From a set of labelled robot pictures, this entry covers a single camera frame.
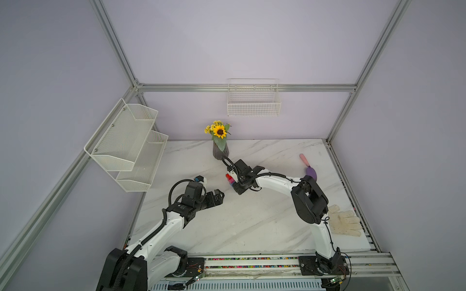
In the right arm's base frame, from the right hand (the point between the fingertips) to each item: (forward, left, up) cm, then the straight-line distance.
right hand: (242, 191), depth 97 cm
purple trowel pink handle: (+12, -40, +1) cm, 42 cm away
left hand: (-9, +13, +9) cm, 18 cm away
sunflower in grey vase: (+22, +12, +24) cm, 35 cm away
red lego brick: (+4, +7, +9) cm, 12 cm away
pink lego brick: (+3, +6, +6) cm, 9 cm away
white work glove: (-18, -49, 0) cm, 52 cm away
